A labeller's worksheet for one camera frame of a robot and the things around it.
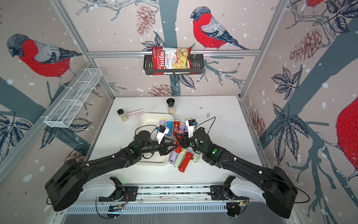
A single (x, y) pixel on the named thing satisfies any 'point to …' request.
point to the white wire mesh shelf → (66, 109)
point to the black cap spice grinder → (171, 102)
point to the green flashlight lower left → (180, 157)
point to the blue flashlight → (169, 125)
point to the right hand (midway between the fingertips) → (177, 134)
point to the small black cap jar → (123, 116)
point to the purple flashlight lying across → (190, 150)
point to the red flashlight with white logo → (176, 126)
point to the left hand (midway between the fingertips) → (177, 142)
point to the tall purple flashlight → (187, 122)
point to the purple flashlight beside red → (182, 126)
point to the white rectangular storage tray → (150, 122)
